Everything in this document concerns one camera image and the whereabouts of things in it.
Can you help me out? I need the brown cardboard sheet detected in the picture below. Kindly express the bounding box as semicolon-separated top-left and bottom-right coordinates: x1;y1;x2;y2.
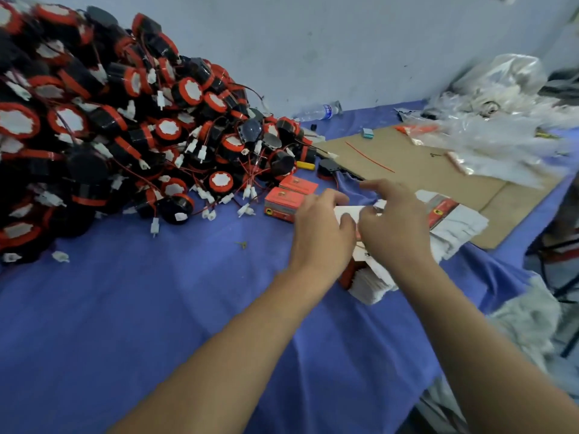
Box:
317;126;566;251

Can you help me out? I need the person's left forearm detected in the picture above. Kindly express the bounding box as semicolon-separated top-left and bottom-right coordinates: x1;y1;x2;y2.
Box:
113;266;336;434

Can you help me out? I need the person's right forearm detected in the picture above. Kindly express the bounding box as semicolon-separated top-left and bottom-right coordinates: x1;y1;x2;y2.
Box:
398;257;579;434

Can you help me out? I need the clear plastic water bottle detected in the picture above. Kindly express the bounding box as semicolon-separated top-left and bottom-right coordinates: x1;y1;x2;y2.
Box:
294;101;343;123

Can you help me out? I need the person's left hand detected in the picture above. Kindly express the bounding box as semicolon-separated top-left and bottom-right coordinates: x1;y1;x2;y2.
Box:
289;187;358;286

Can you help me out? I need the pile of clear plastic bags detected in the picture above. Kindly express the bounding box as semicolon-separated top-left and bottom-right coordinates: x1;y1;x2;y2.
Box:
396;54;579;188

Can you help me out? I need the blue table cloth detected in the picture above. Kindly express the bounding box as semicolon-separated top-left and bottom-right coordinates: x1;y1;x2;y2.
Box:
0;99;579;434

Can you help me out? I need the person's right hand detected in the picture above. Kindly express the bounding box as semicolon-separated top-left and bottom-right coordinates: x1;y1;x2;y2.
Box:
357;178;435;277

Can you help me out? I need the red black folding stand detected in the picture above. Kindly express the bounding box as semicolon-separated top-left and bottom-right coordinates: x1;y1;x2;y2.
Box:
527;232;579;358

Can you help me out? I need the pile of black red buzzers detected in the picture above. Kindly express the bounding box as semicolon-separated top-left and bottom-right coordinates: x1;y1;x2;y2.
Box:
0;0;318;268

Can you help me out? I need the stack of box blanks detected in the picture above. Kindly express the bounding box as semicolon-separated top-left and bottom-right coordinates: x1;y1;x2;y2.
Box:
337;189;490;306

